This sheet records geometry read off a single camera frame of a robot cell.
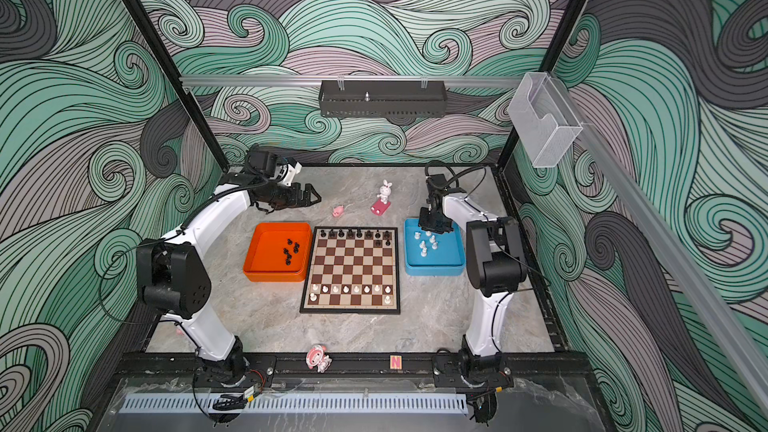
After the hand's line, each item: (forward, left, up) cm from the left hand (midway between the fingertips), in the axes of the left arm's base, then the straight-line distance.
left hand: (310, 197), depth 88 cm
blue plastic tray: (-10, -38, -15) cm, 42 cm away
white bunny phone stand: (+10, -22, -16) cm, 29 cm away
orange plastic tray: (-9, +12, -18) cm, 24 cm away
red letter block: (-40, -26, -16) cm, 51 cm away
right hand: (0, -38, -14) cm, 40 cm away
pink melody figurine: (-40, -6, -14) cm, 43 cm away
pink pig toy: (+6, -6, -15) cm, 18 cm away
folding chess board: (-16, -13, -16) cm, 26 cm away
